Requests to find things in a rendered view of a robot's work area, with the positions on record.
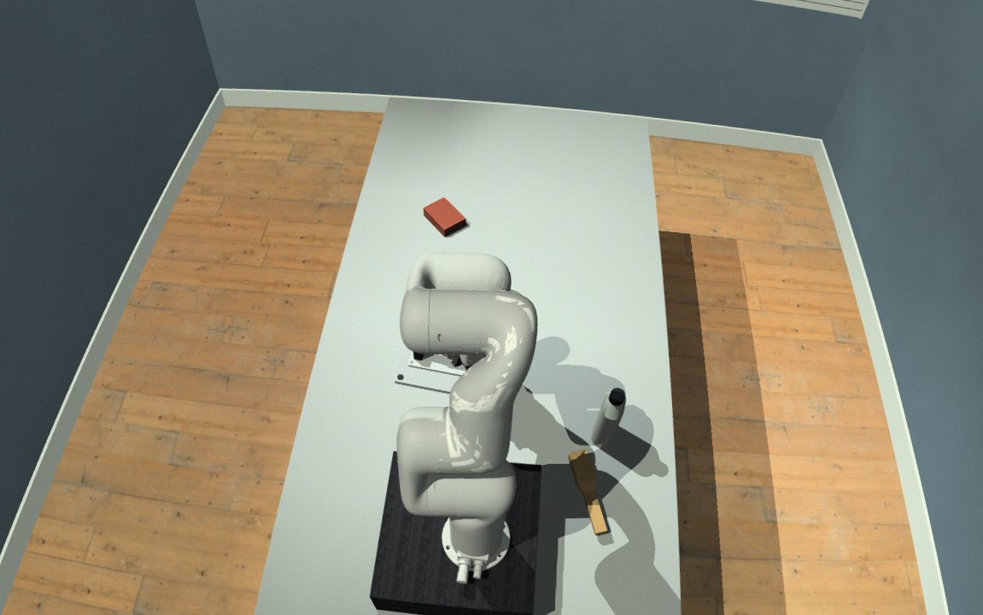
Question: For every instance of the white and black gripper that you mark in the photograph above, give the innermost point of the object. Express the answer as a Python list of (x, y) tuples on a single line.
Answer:
[(467, 360)]

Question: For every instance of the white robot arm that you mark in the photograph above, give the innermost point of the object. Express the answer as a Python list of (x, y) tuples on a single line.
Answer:
[(453, 464)]

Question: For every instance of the white plastic bottle with black cap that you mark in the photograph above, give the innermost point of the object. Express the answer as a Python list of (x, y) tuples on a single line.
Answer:
[(610, 416)]

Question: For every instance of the orange-brown grooved block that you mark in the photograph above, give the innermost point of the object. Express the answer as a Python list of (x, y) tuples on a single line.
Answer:
[(444, 216)]

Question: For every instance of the brass ball valve with blue handle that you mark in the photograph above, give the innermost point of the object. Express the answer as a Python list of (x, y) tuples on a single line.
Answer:
[(436, 362)]

